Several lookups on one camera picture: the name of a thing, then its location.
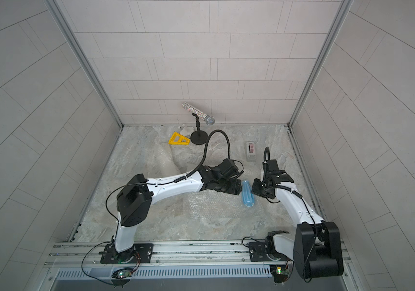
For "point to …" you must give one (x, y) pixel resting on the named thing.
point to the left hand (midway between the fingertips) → (241, 189)
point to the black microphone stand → (199, 137)
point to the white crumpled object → (187, 131)
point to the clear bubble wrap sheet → (158, 159)
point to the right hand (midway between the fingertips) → (254, 188)
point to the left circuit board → (122, 273)
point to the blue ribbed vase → (248, 196)
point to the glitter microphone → (209, 120)
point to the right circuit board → (280, 273)
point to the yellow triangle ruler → (177, 139)
